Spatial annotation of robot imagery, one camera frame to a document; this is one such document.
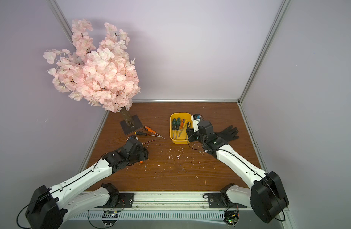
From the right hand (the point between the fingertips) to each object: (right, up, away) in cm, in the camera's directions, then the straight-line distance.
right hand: (189, 127), depth 81 cm
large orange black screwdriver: (-26, -4, +19) cm, 33 cm away
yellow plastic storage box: (-3, -10, +17) cm, 20 cm away
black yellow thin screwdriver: (-27, -12, +14) cm, 32 cm away
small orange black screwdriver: (-29, -22, +4) cm, 36 cm away
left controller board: (-42, -47, -9) cm, 63 cm away
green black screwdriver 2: (-7, -1, +22) cm, 23 cm away
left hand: (-25, -16, +2) cm, 29 cm away
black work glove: (+30, -7, +18) cm, 35 cm away
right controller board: (+21, -45, -11) cm, 50 cm away
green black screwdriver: (-10, -2, +22) cm, 24 cm away
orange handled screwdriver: (-3, +1, +22) cm, 23 cm away
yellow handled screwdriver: (-2, -1, +22) cm, 22 cm away
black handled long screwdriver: (-30, -7, +19) cm, 36 cm away
